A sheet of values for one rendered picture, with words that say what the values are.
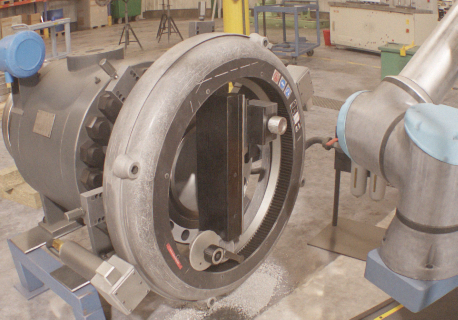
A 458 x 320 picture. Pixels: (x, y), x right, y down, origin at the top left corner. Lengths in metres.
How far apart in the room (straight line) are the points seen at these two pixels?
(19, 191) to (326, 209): 1.73
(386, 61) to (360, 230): 2.54
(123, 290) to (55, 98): 0.69
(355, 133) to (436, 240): 0.27
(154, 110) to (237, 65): 0.27
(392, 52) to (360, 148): 3.59
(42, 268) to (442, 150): 1.33
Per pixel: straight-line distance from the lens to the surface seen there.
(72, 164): 1.34
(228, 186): 1.19
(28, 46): 1.59
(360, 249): 2.05
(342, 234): 2.16
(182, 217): 1.31
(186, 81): 1.04
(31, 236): 1.83
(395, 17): 7.19
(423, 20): 7.25
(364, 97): 0.93
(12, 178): 2.77
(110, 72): 1.06
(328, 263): 1.97
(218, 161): 1.18
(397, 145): 0.79
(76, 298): 1.47
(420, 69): 0.94
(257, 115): 1.16
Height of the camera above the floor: 1.10
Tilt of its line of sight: 20 degrees down
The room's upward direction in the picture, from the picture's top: 2 degrees counter-clockwise
